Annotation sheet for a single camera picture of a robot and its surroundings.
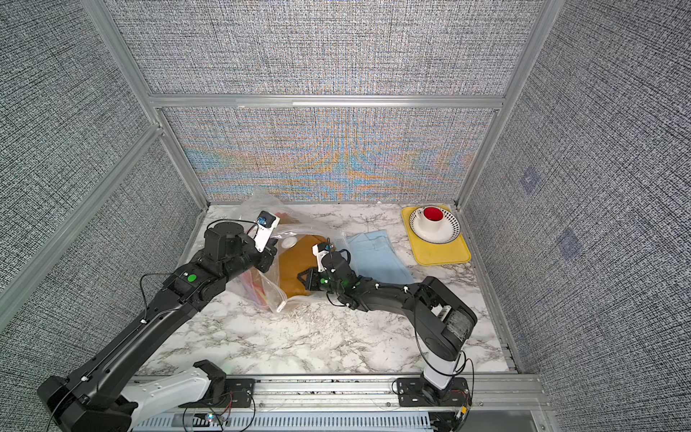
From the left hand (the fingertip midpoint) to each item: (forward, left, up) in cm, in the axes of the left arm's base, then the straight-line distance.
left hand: (279, 235), depth 72 cm
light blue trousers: (+9, -29, -28) cm, 41 cm away
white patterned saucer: (+21, -64, -26) cm, 72 cm away
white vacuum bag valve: (+6, 0, -12) cm, 13 cm away
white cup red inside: (+21, -53, -23) cm, 61 cm away
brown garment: (0, -3, -13) cm, 13 cm away
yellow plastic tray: (+12, -61, -28) cm, 68 cm away
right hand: (-2, -2, -16) cm, 16 cm away
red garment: (-7, +9, -13) cm, 17 cm away
